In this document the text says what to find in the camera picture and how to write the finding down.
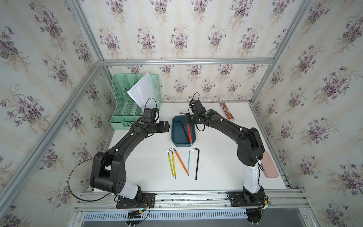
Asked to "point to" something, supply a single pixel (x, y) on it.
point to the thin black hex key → (198, 160)
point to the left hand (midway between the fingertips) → (164, 126)
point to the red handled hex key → (189, 134)
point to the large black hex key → (185, 130)
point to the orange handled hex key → (180, 160)
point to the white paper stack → (144, 92)
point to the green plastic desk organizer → (127, 109)
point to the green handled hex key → (170, 162)
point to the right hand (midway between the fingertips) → (186, 119)
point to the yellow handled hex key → (173, 164)
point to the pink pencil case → (269, 168)
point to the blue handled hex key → (188, 160)
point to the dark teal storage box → (180, 136)
